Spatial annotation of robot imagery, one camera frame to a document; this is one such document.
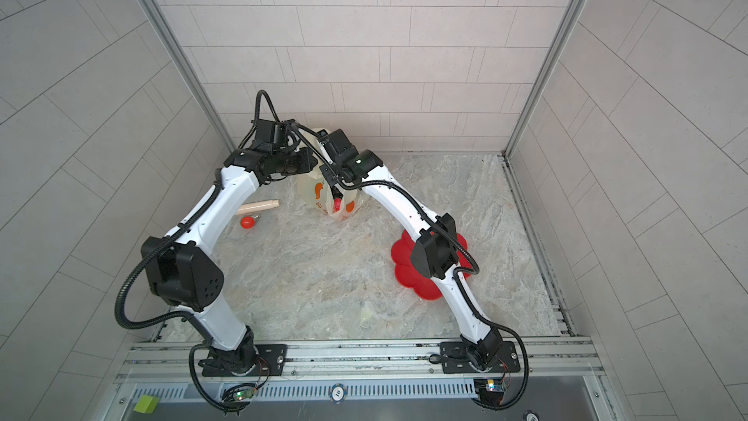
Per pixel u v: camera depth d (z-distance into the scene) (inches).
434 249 21.1
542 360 28.6
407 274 33.3
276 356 28.4
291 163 27.4
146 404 25.1
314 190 37.7
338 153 25.5
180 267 17.2
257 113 24.8
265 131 25.3
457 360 27.9
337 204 35.6
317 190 36.8
